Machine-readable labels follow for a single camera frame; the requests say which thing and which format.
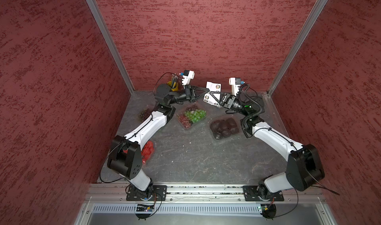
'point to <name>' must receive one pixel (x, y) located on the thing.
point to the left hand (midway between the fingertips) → (208, 94)
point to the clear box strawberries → (147, 151)
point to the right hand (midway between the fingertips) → (208, 97)
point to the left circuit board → (144, 207)
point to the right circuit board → (269, 210)
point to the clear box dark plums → (224, 127)
